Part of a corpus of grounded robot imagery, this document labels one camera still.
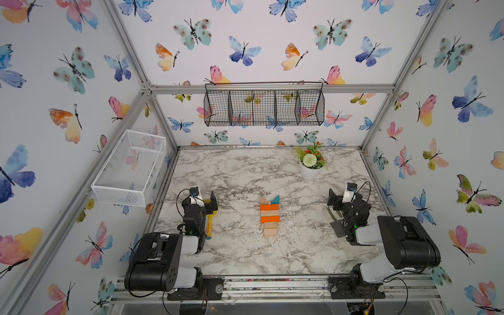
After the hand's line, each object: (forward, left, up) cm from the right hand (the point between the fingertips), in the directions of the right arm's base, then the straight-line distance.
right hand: (343, 188), depth 91 cm
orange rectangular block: (-6, +34, -10) cm, 36 cm away
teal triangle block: (-3, +30, -9) cm, 32 cm away
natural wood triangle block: (-4, +37, -9) cm, 38 cm away
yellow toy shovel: (-17, +60, -8) cm, 63 cm away
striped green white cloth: (-9, +4, -10) cm, 14 cm away
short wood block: (-20, +33, -9) cm, 40 cm away
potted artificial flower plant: (+11, +15, +6) cm, 19 cm away
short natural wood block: (-16, +33, -9) cm, 38 cm away
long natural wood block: (-9, +34, -9) cm, 36 cm away
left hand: (-6, +64, +1) cm, 64 cm away
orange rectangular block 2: (-12, +33, -10) cm, 37 cm away
